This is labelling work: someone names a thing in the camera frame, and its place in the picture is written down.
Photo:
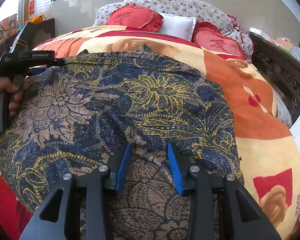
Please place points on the red heart-shaped pillow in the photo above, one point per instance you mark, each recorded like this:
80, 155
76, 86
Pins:
217, 42
132, 17

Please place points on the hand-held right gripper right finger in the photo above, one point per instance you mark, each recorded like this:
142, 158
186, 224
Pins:
175, 170

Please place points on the small white pillow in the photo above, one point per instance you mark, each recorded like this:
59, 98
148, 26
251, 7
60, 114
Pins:
177, 26

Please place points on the white box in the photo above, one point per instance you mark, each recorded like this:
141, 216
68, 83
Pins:
260, 32

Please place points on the red wall sticker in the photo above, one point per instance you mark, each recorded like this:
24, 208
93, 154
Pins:
31, 7

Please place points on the pile of colourful packets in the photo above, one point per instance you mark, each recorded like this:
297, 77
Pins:
295, 50

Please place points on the floral white bed quilt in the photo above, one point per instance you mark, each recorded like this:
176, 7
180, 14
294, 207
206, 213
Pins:
190, 5

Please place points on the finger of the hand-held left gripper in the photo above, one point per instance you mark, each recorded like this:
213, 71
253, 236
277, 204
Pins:
37, 71
57, 61

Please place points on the wall poster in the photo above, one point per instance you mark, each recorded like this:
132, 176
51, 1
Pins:
6, 27

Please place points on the dark carved wooden bed frame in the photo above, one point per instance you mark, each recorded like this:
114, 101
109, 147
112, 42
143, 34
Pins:
285, 77

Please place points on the printed red and cream blanket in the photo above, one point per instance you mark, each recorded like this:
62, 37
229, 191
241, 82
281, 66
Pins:
260, 155

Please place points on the floral blue and tan garment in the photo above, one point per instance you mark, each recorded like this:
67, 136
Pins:
140, 100

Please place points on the orange bag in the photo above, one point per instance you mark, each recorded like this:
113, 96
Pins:
35, 19

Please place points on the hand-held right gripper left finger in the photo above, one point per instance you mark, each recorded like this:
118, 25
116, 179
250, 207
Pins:
122, 167

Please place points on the person's left hand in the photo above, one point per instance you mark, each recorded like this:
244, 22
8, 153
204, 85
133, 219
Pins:
15, 96

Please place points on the dark wooden cabinet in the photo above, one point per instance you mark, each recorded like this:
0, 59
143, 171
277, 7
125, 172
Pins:
43, 33

